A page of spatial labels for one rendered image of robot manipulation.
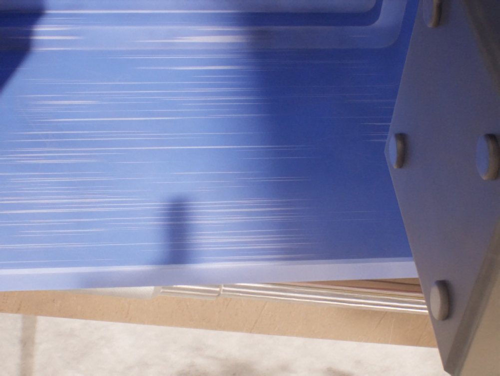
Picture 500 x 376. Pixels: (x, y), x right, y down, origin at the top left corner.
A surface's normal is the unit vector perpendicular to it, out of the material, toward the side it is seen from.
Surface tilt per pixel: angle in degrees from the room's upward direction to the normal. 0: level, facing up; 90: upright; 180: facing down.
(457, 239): 90
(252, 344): 0
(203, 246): 90
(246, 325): 0
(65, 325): 0
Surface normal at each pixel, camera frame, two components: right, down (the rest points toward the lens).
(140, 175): 0.08, -0.69
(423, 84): -0.99, 0.02
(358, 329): 0.11, 0.72
